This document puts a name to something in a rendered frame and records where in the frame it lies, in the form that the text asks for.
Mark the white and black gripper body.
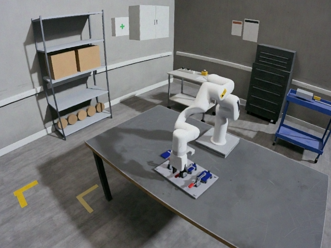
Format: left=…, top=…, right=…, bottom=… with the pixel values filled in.
left=169, top=150, right=187, bottom=171

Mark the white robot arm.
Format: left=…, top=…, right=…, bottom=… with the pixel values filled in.
left=172, top=74, right=239, bottom=157

